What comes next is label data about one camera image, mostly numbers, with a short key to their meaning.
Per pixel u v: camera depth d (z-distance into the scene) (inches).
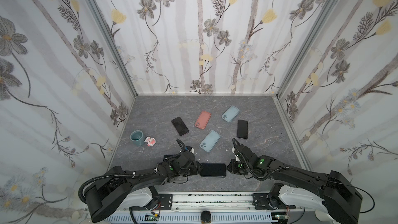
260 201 29.0
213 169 31.3
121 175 18.1
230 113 42.7
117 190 16.6
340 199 16.1
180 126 40.6
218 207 28.9
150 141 36.4
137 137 35.7
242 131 40.2
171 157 26.9
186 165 26.2
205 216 24.8
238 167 28.3
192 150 32.1
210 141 37.8
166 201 28.9
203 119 42.3
